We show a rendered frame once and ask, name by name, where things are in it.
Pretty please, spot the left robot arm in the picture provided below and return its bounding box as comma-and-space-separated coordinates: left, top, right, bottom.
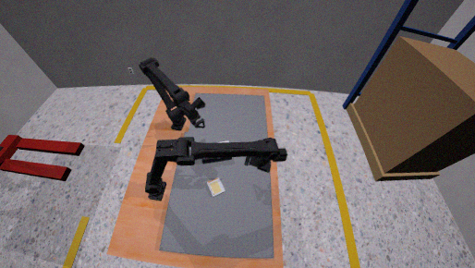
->
139, 58, 205, 131

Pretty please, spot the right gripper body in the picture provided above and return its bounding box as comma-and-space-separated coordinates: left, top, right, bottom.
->
246, 156, 271, 173

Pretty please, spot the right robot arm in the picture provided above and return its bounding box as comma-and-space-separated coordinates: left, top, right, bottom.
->
145, 137, 287, 201

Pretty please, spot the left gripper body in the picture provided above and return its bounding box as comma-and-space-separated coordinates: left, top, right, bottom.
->
189, 115, 201, 127

